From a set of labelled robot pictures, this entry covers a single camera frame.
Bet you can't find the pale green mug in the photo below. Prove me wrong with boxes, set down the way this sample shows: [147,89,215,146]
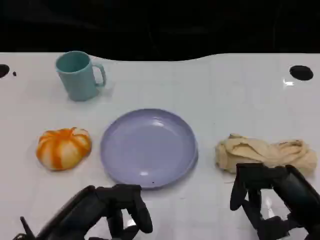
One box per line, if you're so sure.
[55,50,108,102]

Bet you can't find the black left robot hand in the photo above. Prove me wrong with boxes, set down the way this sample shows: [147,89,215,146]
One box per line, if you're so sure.
[37,184,153,240]

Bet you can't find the lilac plate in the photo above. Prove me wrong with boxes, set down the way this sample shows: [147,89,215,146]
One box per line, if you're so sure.
[100,108,200,190]

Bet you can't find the beige towel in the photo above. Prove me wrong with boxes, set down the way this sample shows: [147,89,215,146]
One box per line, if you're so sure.
[214,133,318,177]

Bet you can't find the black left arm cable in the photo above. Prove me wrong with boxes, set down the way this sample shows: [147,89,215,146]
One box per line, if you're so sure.
[14,216,38,240]

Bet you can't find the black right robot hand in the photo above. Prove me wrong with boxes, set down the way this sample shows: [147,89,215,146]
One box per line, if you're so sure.
[229,162,320,240]

